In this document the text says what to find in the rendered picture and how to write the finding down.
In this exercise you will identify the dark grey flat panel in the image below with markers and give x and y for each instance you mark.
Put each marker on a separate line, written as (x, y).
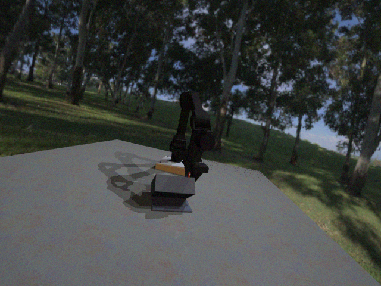
(169, 193)

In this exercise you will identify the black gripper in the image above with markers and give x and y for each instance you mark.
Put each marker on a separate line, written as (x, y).
(193, 166)

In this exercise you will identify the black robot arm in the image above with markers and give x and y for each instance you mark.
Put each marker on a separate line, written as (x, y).
(201, 126)

